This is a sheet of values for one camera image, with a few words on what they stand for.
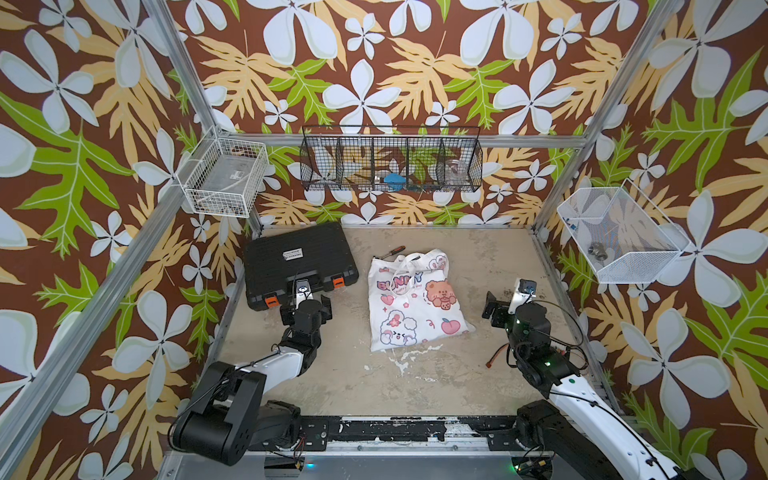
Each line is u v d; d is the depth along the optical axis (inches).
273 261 40.9
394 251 44.0
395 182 36.7
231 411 16.8
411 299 36.0
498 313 28.4
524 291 26.5
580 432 21.7
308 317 26.5
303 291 29.7
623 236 31.4
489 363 33.8
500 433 29.4
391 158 38.1
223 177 34.0
